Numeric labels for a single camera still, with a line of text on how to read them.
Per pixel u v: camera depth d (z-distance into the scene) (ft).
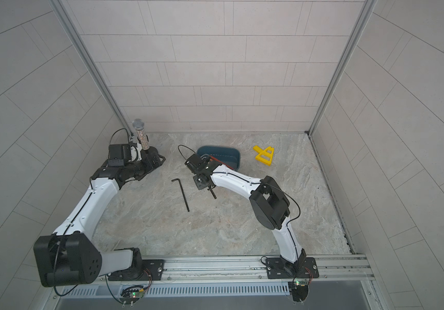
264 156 3.45
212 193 2.69
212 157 3.51
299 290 2.24
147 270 2.31
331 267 2.37
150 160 2.36
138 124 2.70
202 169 2.14
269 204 1.64
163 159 2.58
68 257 1.26
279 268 2.29
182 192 2.99
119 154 2.01
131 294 2.15
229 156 3.46
